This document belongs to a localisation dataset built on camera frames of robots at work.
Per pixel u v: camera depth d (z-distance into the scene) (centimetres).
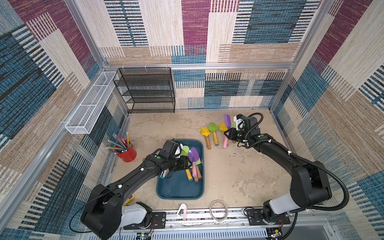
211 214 74
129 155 92
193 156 94
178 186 94
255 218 73
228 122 87
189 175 84
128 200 79
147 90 109
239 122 80
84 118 71
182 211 75
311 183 44
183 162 73
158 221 73
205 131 105
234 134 78
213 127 108
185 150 96
